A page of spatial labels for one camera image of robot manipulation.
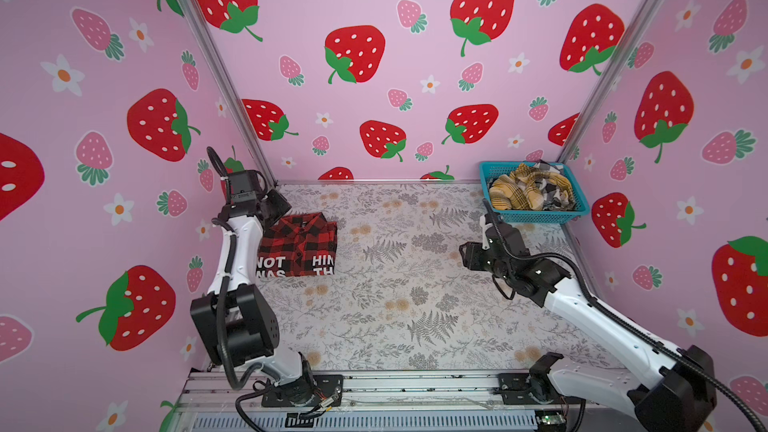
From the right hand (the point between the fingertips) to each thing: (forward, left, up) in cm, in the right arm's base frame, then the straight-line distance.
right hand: (465, 247), depth 80 cm
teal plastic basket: (+26, -33, -10) cm, 43 cm away
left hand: (+7, +53, +5) cm, 54 cm away
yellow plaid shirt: (+34, -22, -9) cm, 42 cm away
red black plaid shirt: (+4, +53, -14) cm, 55 cm away
